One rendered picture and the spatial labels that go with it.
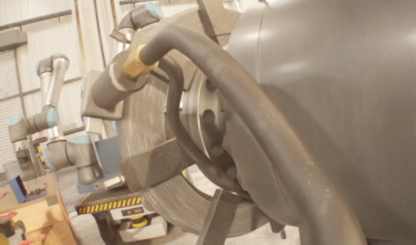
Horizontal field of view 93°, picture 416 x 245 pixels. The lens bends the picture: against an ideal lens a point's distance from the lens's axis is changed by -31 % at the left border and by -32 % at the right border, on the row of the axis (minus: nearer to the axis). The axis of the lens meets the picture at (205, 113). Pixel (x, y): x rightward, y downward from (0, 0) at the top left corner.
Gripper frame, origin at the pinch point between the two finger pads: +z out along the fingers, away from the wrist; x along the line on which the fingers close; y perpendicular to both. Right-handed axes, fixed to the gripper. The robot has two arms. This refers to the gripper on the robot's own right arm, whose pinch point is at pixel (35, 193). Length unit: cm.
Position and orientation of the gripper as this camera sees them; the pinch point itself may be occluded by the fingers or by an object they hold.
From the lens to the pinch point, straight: 129.1
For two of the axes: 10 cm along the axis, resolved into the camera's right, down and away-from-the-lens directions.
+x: -7.9, 2.4, -5.7
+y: -5.6, 1.2, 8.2
